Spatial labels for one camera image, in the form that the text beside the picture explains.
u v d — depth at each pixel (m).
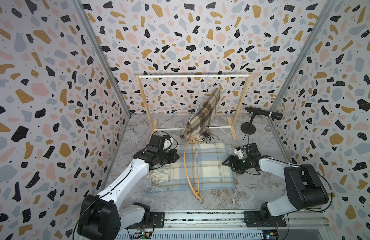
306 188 0.45
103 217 0.39
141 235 0.71
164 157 0.70
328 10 0.72
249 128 1.13
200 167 0.92
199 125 0.93
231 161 0.82
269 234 0.72
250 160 0.75
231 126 1.12
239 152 0.88
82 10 0.70
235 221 0.75
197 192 0.81
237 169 0.83
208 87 1.11
